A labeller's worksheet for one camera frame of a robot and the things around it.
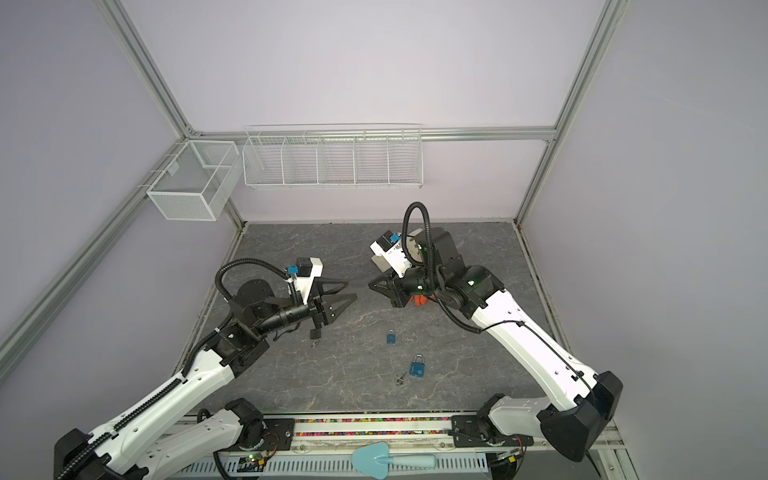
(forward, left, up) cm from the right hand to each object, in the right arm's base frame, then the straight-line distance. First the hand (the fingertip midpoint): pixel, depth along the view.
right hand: (372, 286), depth 66 cm
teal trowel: (-30, 0, -30) cm, 42 cm away
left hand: (-2, +5, 0) cm, 5 cm away
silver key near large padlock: (-11, -6, -30) cm, 33 cm away
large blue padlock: (-8, -11, -30) cm, 33 cm away
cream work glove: (+30, +1, -30) cm, 42 cm away
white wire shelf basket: (+51, +16, +1) cm, 54 cm away
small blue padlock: (+1, -3, -30) cm, 30 cm away
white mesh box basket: (+45, +63, -4) cm, 78 cm away
